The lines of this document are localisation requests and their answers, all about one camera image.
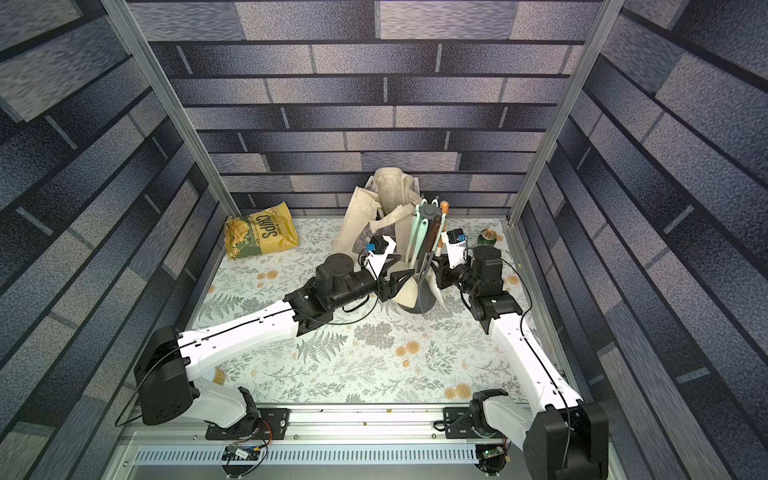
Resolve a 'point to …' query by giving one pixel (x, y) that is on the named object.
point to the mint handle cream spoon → (413, 232)
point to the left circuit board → (240, 452)
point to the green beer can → (487, 237)
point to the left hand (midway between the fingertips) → (407, 263)
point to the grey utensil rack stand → (426, 292)
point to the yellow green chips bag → (265, 231)
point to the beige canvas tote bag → (382, 207)
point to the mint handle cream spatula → (409, 296)
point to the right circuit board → (491, 458)
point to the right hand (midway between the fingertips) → (431, 254)
